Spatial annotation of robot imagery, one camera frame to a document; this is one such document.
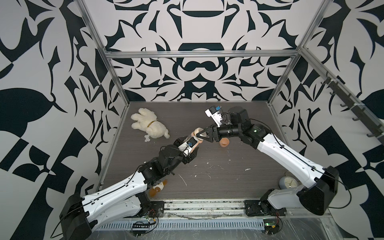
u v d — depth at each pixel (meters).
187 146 0.58
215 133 0.61
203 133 0.65
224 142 0.96
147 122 0.98
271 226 0.71
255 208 0.74
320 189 0.38
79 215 0.39
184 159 0.66
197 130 0.67
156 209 0.74
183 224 0.71
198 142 0.66
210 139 0.62
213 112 0.63
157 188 0.78
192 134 0.68
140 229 0.73
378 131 0.50
